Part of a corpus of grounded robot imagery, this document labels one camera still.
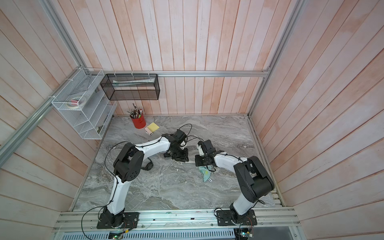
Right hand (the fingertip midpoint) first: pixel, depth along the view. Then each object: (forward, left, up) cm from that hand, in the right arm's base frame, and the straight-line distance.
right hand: (197, 159), depth 95 cm
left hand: (-2, +7, +1) cm, 7 cm away
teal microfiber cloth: (-10, -5, +3) cm, 11 cm away
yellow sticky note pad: (+27, +34, 0) cm, 44 cm away
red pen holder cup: (+26, +42, +7) cm, 50 cm away
